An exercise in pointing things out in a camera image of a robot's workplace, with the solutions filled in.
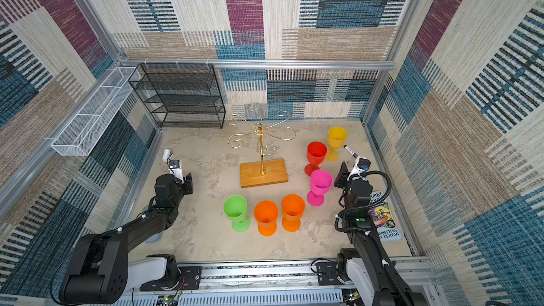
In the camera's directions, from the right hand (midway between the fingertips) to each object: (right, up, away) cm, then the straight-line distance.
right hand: (347, 166), depth 82 cm
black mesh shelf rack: (-76, +33, +29) cm, 88 cm away
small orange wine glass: (-31, -17, -4) cm, 35 cm away
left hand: (-65, -3, +8) cm, 66 cm away
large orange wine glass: (-21, -15, -3) cm, 26 cm away
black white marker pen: (+11, +3, +24) cm, 26 cm away
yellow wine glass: (0, +11, +15) cm, 19 cm away
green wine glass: (-42, -15, -3) cm, 44 cm away
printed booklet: (+15, -21, +2) cm, 26 cm away
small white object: (-80, +3, +23) cm, 83 cm away
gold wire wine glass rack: (-32, -4, +15) cm, 35 cm away
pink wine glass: (-9, -7, +4) cm, 12 cm away
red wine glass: (-10, +4, +10) cm, 15 cm away
